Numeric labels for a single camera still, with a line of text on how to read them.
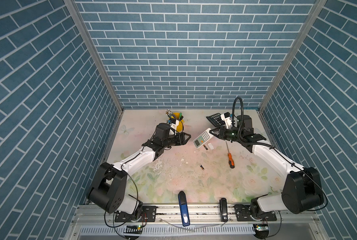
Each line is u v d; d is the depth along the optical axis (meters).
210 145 0.99
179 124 1.02
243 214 0.74
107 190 0.43
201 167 0.90
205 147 0.99
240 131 0.65
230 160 0.91
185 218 0.69
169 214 0.75
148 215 0.74
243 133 0.65
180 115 1.02
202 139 0.83
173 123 0.77
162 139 0.66
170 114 0.96
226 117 0.76
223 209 0.73
